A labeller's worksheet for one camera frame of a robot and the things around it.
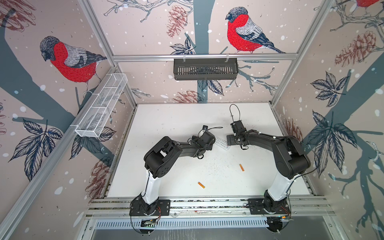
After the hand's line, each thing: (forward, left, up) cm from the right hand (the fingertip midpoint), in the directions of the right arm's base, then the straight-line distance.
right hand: (235, 141), depth 98 cm
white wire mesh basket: (-12, +75, +32) cm, 83 cm away
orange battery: (-17, -2, -1) cm, 18 cm away
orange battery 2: (-29, +22, 0) cm, 36 cm away
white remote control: (-3, +9, +2) cm, 10 cm away
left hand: (-1, +21, +2) cm, 21 cm away
